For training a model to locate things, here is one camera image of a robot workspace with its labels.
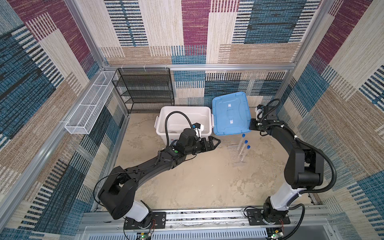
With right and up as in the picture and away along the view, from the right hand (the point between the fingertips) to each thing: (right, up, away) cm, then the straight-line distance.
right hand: (252, 124), depth 93 cm
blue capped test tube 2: (-7, -14, -4) cm, 16 cm away
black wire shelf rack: (-71, +25, +15) cm, 77 cm away
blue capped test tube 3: (-7, -12, -12) cm, 19 cm away
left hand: (-24, -9, -17) cm, 31 cm away
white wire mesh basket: (-95, +3, -12) cm, 96 cm away
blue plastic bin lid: (-10, +7, +11) cm, 16 cm away
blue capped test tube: (-8, -10, -3) cm, 13 cm away
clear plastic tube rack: (-8, -19, +2) cm, 20 cm away
